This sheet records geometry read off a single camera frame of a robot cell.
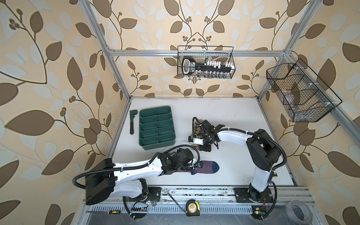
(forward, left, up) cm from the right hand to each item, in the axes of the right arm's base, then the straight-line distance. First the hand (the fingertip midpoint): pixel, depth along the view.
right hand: (201, 147), depth 92 cm
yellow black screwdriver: (-33, +49, 0) cm, 60 cm away
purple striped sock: (-13, -3, +1) cm, 14 cm away
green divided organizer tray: (+12, +30, +6) cm, 33 cm away
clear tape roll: (-36, -46, -1) cm, 59 cm away
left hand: (-7, +9, +8) cm, 14 cm away
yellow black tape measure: (-33, +8, +3) cm, 35 cm away
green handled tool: (+30, +52, +1) cm, 60 cm away
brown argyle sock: (-1, +3, +20) cm, 21 cm away
